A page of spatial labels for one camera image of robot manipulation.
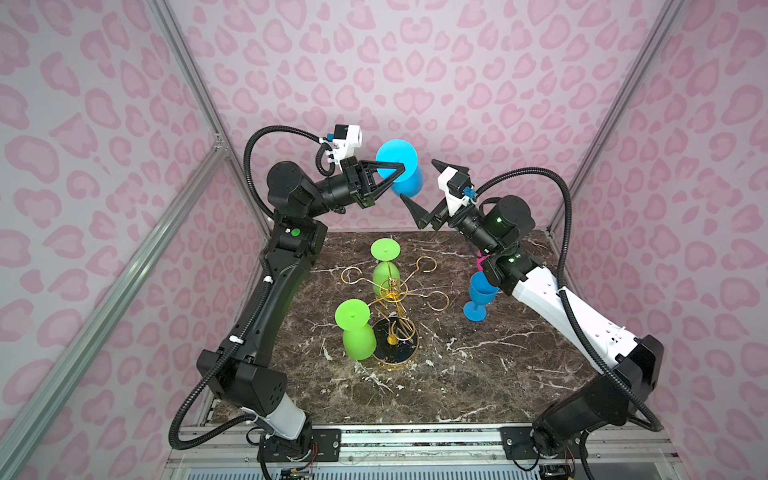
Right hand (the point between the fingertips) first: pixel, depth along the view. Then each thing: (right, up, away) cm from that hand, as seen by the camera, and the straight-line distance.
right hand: (422, 174), depth 58 cm
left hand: (-4, -1, -9) cm, 9 cm away
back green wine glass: (-8, -15, +17) cm, 23 cm away
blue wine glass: (+19, -26, +24) cm, 41 cm away
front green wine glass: (-13, -35, +11) cm, 39 cm away
